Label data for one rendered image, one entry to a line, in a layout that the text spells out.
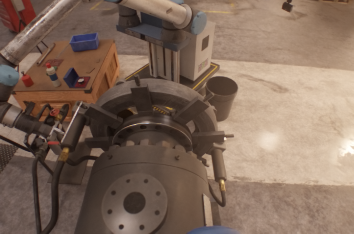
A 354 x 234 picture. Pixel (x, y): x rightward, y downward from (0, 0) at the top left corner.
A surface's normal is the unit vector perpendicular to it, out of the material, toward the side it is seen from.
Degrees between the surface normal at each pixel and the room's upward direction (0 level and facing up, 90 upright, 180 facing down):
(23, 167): 0
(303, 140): 0
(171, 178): 23
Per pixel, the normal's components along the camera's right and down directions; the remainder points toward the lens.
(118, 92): -0.30, -0.20
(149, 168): 0.11, -0.73
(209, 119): 0.01, 0.68
